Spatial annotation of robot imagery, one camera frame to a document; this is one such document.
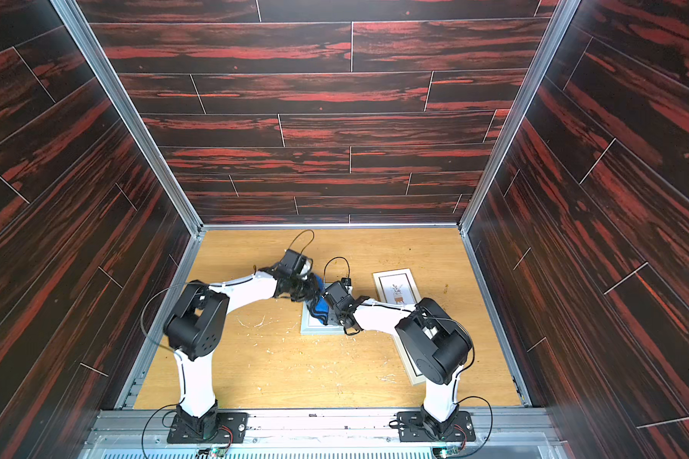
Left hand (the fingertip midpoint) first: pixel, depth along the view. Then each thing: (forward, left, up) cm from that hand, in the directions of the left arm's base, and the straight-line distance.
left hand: (325, 291), depth 97 cm
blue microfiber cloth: (-7, +1, +2) cm, 8 cm away
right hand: (-6, -6, -3) cm, 9 cm away
